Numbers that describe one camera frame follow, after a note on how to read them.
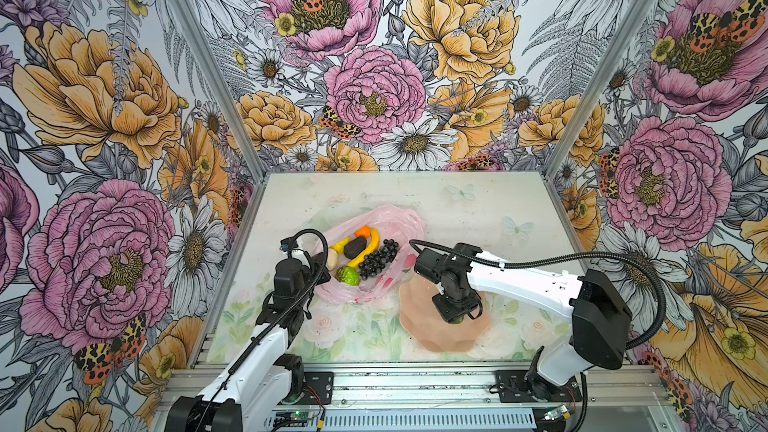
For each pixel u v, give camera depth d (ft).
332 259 3.06
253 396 1.61
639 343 1.52
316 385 2.41
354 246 3.15
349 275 2.86
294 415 2.34
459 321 2.53
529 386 2.19
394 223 3.33
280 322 1.93
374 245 3.25
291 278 2.07
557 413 2.35
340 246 3.11
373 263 3.01
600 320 1.41
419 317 2.83
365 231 3.26
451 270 1.91
